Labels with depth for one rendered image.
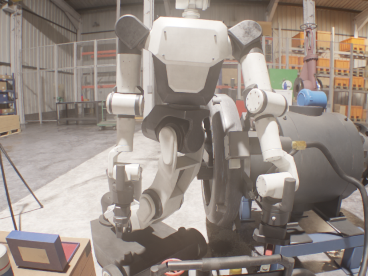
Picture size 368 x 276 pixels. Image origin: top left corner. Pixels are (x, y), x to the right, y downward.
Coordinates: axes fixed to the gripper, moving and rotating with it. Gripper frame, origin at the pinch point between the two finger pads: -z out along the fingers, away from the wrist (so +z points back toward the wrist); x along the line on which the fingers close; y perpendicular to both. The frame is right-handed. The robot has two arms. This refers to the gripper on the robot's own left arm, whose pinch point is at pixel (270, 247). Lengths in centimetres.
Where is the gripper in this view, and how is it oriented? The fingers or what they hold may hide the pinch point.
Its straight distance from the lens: 86.4
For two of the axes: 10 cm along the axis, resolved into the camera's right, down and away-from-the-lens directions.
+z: 0.0, -9.9, -1.7
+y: 4.5, -1.5, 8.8
